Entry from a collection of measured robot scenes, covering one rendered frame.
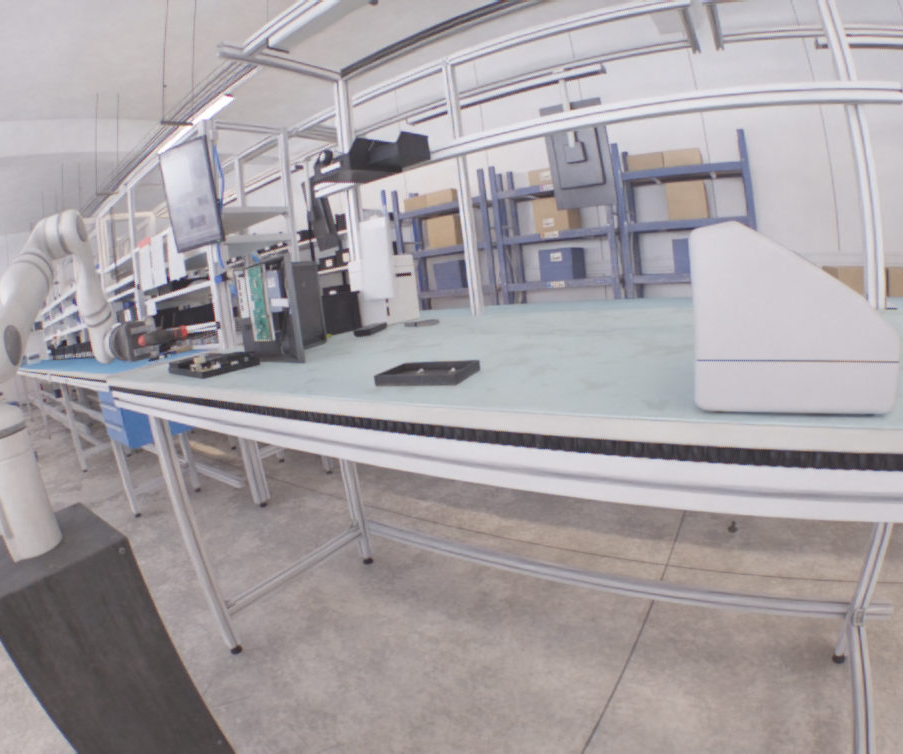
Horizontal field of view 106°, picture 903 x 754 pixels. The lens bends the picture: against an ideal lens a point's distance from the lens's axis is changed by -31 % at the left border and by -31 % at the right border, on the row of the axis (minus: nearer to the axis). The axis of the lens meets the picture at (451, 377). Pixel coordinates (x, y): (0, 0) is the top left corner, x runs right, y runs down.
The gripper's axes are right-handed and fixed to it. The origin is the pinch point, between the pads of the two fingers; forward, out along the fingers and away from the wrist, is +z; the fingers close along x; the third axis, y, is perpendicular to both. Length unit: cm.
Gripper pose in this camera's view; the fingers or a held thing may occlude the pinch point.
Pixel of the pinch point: (157, 337)
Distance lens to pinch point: 93.8
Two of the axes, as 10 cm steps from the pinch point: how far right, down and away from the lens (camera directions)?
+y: -6.3, 2.3, -7.5
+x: -1.1, -9.7, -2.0
